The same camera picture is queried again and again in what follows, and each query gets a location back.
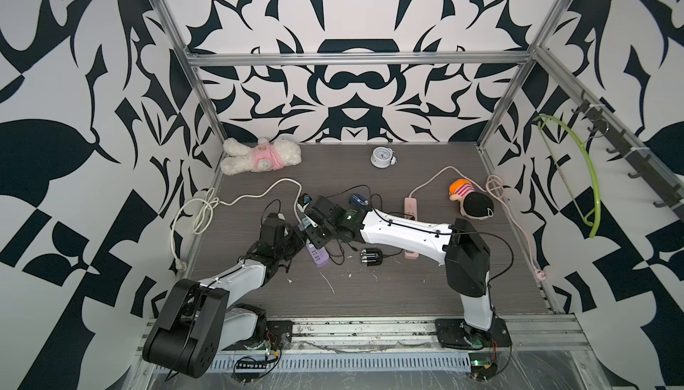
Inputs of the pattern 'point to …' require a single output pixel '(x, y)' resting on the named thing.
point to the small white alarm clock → (383, 158)
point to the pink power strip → (411, 213)
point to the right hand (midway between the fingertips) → (309, 227)
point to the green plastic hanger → (556, 122)
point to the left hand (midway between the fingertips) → (307, 230)
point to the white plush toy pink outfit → (262, 156)
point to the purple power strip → (320, 255)
